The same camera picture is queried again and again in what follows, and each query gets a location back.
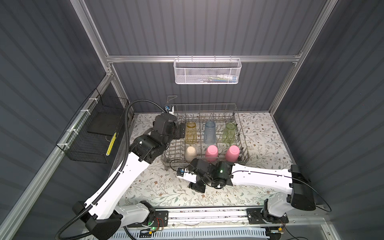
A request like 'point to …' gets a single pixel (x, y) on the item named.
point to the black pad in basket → (106, 123)
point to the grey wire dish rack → (220, 113)
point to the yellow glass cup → (191, 133)
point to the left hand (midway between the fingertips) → (175, 124)
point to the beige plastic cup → (190, 154)
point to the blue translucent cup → (209, 137)
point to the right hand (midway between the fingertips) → (190, 181)
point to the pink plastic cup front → (211, 153)
